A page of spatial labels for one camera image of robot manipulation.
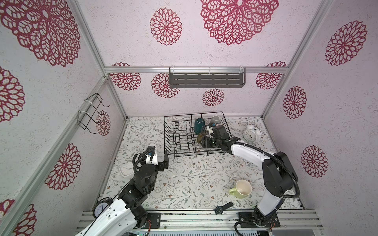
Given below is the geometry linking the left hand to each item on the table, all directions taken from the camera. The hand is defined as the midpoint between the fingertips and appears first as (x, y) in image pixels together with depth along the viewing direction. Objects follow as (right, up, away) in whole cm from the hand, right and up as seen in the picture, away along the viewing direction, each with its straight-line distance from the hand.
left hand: (157, 151), depth 74 cm
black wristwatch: (+32, -31, +3) cm, 44 cm away
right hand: (+25, +5, +17) cm, 31 cm away
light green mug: (+46, -22, +7) cm, 51 cm away
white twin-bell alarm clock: (+59, +8, +27) cm, 65 cm away
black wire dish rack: (+10, +9, +35) cm, 38 cm away
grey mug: (+35, +18, +29) cm, 49 cm away
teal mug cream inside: (+23, +15, +28) cm, 39 cm away
